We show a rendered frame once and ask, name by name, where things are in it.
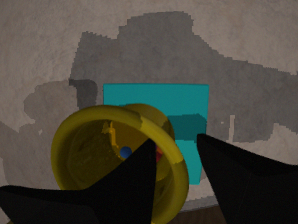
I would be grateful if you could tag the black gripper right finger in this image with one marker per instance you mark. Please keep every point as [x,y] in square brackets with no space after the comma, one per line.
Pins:
[249,188]

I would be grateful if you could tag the translucent yellow cup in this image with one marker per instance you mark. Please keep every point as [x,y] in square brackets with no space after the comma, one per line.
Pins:
[87,146]

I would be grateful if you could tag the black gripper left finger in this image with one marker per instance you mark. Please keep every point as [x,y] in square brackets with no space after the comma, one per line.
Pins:
[124,196]

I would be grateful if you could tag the small blue ball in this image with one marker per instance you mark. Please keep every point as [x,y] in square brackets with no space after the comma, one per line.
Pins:
[125,152]

